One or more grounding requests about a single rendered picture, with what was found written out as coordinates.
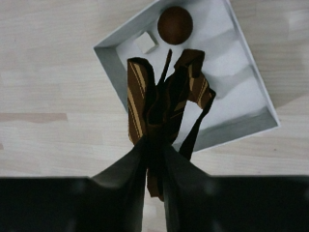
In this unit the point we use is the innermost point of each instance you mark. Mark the small white cube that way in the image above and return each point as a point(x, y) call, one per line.
point(147, 42)

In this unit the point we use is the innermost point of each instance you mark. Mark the dark brown ball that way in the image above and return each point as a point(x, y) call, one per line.
point(175, 25)

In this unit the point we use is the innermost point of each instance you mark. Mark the grey open-top box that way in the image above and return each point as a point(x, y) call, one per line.
point(241, 107)

